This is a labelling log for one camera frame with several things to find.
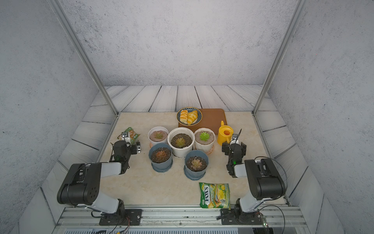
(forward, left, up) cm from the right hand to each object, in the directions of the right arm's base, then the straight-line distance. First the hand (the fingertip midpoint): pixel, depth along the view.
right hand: (235, 141), depth 93 cm
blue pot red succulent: (-12, +45, +3) cm, 47 cm away
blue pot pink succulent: (-15, +25, +1) cm, 29 cm away
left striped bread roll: (+25, +34, -2) cm, 42 cm away
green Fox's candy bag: (-30, +15, -6) cm, 35 cm away
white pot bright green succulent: (0, +20, +3) cm, 20 cm away
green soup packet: (+12, +72, -8) cm, 74 cm away
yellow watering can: (+3, +7, +3) cm, 8 cm away
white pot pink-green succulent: (+2, +49, +4) cm, 49 cm away
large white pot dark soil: (-2, +34, +3) cm, 34 cm away
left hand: (0, +66, +1) cm, 66 cm away
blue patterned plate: (+36, +30, -6) cm, 47 cm away
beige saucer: (-3, +15, -8) cm, 17 cm away
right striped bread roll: (+23, +28, -2) cm, 37 cm away
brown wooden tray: (+27, +12, -8) cm, 31 cm away
